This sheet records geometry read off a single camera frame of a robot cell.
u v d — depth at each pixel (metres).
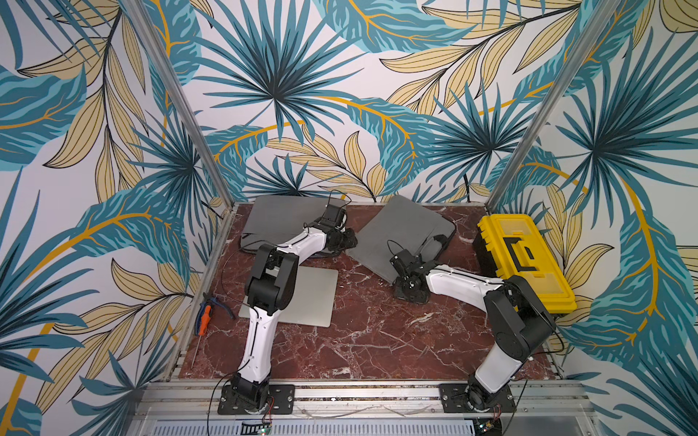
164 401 0.74
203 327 0.84
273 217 1.17
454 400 0.73
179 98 0.84
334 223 0.83
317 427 0.70
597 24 0.70
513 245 0.88
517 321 0.47
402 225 1.09
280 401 0.73
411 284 0.68
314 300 0.97
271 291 0.57
